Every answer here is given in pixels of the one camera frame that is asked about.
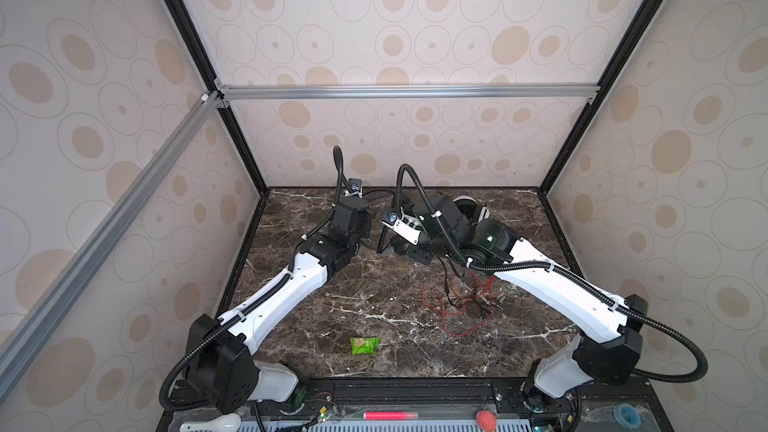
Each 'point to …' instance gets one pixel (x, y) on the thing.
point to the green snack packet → (364, 345)
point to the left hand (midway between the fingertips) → (362, 202)
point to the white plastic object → (225, 422)
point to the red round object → (486, 421)
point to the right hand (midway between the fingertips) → (408, 229)
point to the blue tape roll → (627, 415)
